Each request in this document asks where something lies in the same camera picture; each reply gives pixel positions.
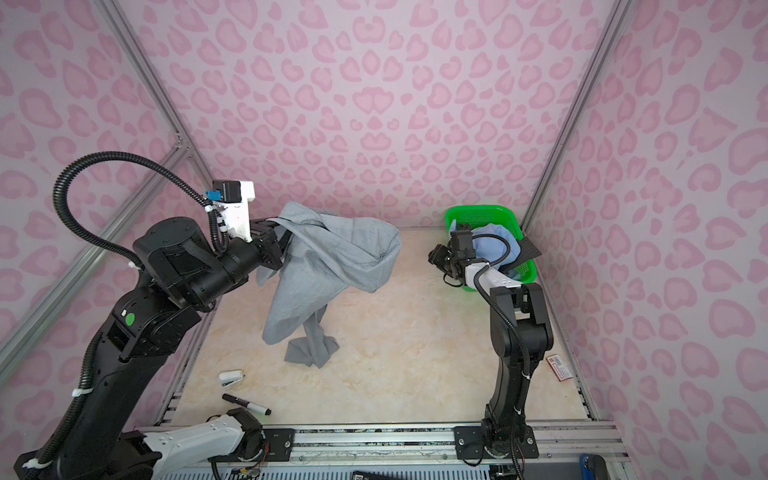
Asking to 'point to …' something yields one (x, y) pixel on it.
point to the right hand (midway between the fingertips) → (437, 253)
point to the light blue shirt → (494, 248)
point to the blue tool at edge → (592, 467)
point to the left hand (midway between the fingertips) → (292, 212)
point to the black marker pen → (249, 405)
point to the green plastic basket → (483, 215)
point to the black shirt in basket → (528, 252)
